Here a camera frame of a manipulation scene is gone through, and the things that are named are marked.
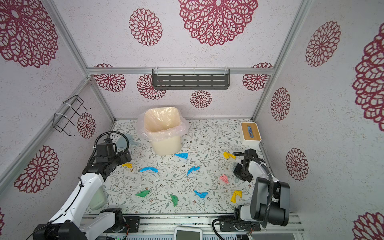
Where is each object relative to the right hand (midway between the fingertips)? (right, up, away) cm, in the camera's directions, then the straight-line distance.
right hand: (239, 173), depth 90 cm
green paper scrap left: (-56, -10, -6) cm, 57 cm away
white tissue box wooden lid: (+14, +23, +18) cm, 33 cm away
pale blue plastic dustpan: (-60, +21, -22) cm, 67 cm away
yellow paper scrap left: (-68, +4, +3) cm, 68 cm away
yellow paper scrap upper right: (-5, +9, +9) cm, 14 cm away
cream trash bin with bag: (-47, +28, +5) cm, 55 cm away
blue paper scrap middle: (-27, +2, +3) cm, 28 cm away
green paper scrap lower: (-38, -12, -9) cm, 41 cm away
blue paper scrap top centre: (-34, +9, +10) cm, 36 cm away
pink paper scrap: (-9, -3, -1) cm, 10 cm away
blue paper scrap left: (-56, +2, +4) cm, 56 cm away
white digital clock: (-33, -22, -21) cm, 45 cm away
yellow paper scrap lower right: (-6, -11, -8) cm, 15 cm away
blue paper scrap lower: (-23, -10, -7) cm, 26 cm away
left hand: (-68, +10, -6) cm, 69 cm away
